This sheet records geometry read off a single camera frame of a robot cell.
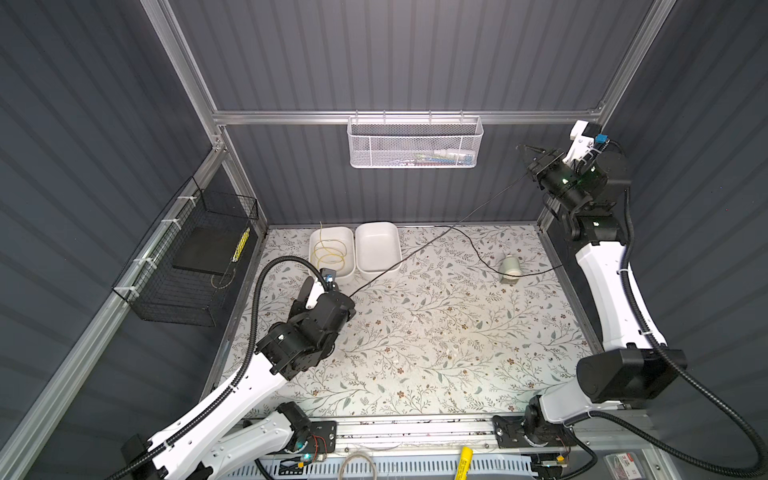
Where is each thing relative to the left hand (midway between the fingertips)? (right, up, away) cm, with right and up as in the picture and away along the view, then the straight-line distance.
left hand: (308, 299), depth 71 cm
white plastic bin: (+15, +13, +42) cm, 46 cm away
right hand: (+48, +34, -8) cm, 59 cm away
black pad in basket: (-25, +12, +3) cm, 28 cm away
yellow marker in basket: (-20, +13, +8) cm, 25 cm away
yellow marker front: (+37, -38, -3) cm, 53 cm away
